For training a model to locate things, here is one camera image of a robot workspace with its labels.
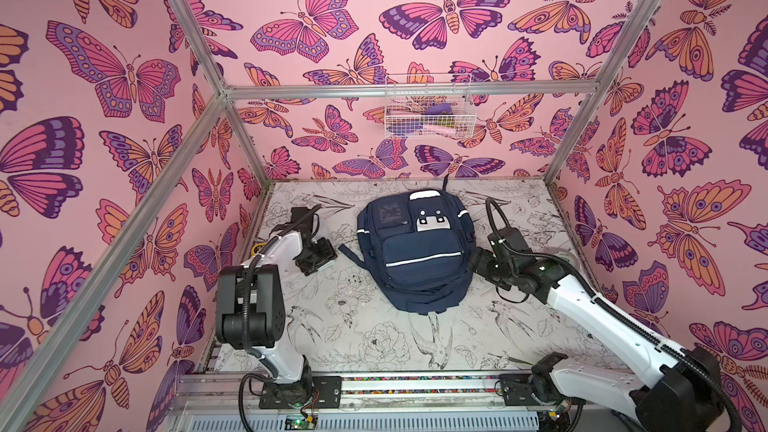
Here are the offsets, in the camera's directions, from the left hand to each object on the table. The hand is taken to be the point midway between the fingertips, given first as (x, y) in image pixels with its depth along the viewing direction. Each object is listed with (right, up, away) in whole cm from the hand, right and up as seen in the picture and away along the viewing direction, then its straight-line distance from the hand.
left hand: (332, 256), depth 93 cm
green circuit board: (-4, -37, -21) cm, 43 cm away
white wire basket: (+31, +48, +3) cm, 57 cm away
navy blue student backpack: (+27, +2, -1) cm, 27 cm away
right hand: (+41, +1, -12) cm, 43 cm away
